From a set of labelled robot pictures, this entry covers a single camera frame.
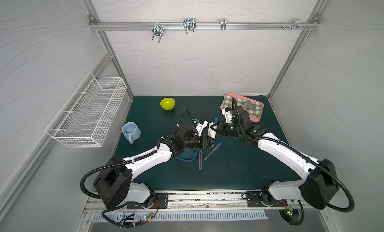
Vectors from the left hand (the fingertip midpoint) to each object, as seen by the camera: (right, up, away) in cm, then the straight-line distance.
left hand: (216, 143), depth 73 cm
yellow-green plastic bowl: (-32, +21, +38) cm, 54 cm away
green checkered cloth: (+35, +15, +37) cm, 53 cm away
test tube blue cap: (+1, +12, +4) cm, 12 cm away
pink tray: (+30, +10, +31) cm, 45 cm away
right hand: (-2, +8, +4) cm, 9 cm away
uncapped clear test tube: (-7, -12, +13) cm, 19 cm away
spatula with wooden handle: (+32, +21, +41) cm, 56 cm away
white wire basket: (-61, +13, -5) cm, 63 cm away
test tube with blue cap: (0, -9, +17) cm, 19 cm away
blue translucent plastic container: (-15, -9, +10) cm, 20 cm away
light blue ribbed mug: (-50, +3, +16) cm, 53 cm away
